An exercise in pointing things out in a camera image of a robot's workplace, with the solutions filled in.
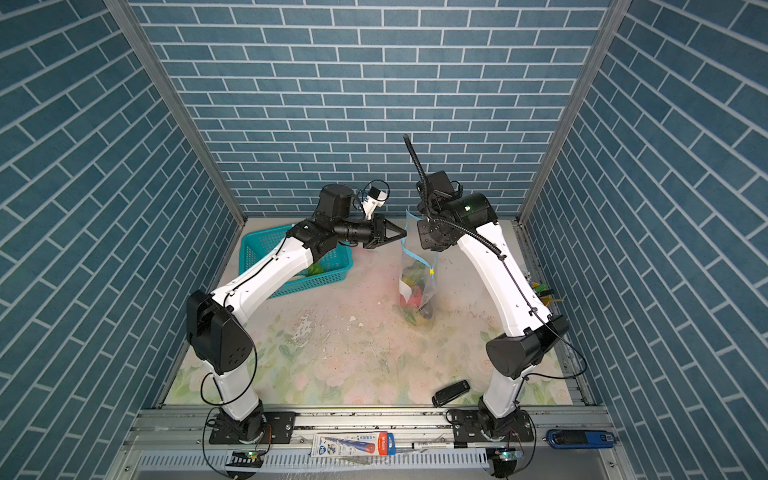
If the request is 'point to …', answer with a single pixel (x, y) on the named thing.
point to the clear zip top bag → (418, 275)
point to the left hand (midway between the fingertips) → (405, 235)
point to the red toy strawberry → (414, 300)
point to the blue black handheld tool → (580, 439)
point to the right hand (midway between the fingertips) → (431, 230)
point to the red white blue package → (353, 444)
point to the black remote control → (450, 392)
